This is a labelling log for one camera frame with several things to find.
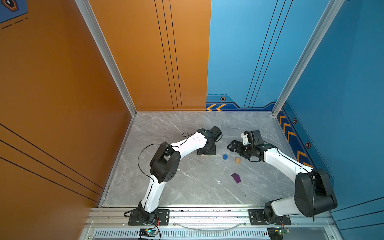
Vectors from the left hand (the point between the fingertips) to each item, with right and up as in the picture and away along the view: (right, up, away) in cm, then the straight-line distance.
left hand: (210, 151), depth 93 cm
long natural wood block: (-5, -1, -6) cm, 8 cm away
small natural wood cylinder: (+17, -5, -2) cm, 18 cm away
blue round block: (+10, -4, +1) cm, 11 cm away
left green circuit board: (-32, -35, -22) cm, 52 cm away
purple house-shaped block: (+15, -14, -8) cm, 22 cm away
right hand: (+13, +2, -4) cm, 13 cm away
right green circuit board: (+30, -35, -23) cm, 51 cm away
